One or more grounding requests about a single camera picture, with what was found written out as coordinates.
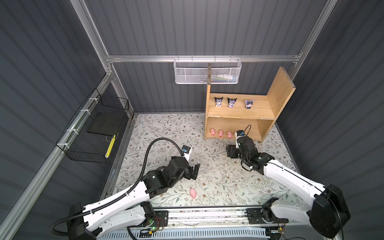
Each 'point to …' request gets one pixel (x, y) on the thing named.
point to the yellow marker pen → (110, 146)
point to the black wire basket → (90, 133)
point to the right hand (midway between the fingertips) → (233, 147)
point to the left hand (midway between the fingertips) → (192, 161)
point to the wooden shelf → (254, 115)
